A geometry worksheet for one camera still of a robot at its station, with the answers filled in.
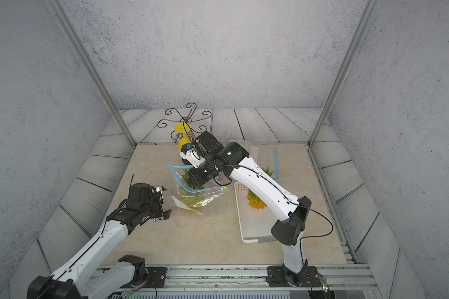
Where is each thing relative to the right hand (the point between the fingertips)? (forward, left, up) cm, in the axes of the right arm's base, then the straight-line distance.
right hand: (191, 180), depth 68 cm
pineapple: (-6, -1, 0) cm, 6 cm away
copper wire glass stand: (+47, +8, -1) cm, 47 cm away
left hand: (+4, +11, -16) cm, 20 cm away
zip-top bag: (-5, -8, 0) cm, 9 cm away
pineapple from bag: (+4, -24, -21) cm, 32 cm away
